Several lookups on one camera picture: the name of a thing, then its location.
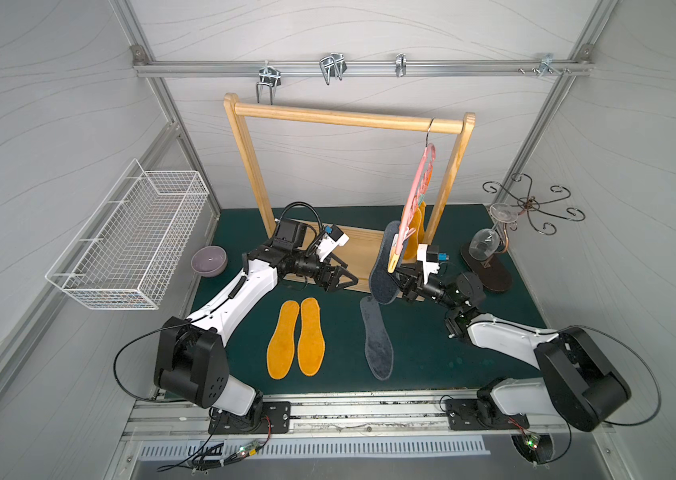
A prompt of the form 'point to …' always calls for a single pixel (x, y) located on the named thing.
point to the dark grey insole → (377, 349)
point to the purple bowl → (209, 261)
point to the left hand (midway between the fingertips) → (350, 275)
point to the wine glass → (485, 243)
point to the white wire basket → (142, 247)
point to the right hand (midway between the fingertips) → (384, 265)
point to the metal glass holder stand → (495, 273)
